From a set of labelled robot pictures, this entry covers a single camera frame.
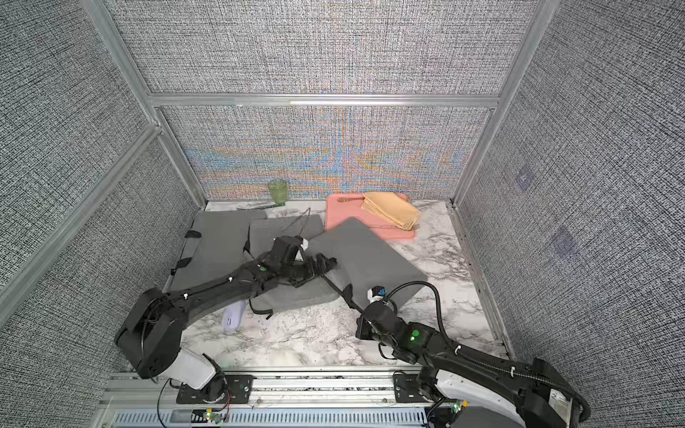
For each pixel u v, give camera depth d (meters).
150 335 0.44
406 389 0.73
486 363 0.48
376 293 0.73
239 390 0.73
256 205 1.20
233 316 0.84
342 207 1.18
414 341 0.58
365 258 1.00
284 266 0.67
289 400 0.73
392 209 1.15
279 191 1.20
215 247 0.98
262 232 1.12
